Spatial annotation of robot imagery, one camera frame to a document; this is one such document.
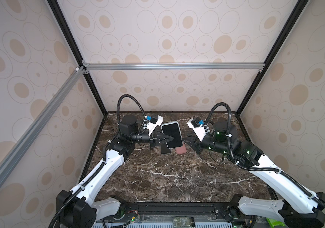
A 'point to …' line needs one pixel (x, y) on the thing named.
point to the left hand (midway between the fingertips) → (174, 141)
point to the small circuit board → (183, 222)
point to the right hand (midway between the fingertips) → (184, 136)
